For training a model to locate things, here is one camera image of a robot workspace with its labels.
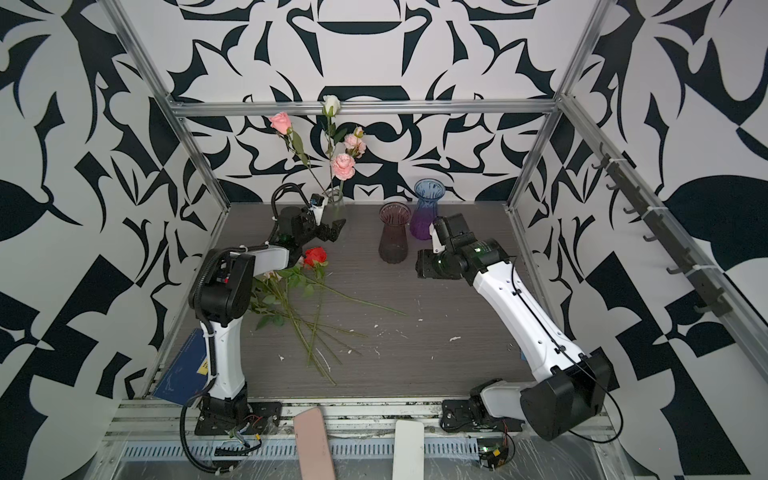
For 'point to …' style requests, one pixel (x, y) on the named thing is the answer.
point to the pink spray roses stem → (344, 165)
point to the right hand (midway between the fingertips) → (428, 262)
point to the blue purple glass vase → (427, 191)
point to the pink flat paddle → (314, 446)
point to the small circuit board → (492, 452)
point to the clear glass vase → (335, 202)
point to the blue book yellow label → (187, 371)
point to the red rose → (315, 259)
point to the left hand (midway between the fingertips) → (333, 206)
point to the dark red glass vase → (393, 245)
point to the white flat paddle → (408, 450)
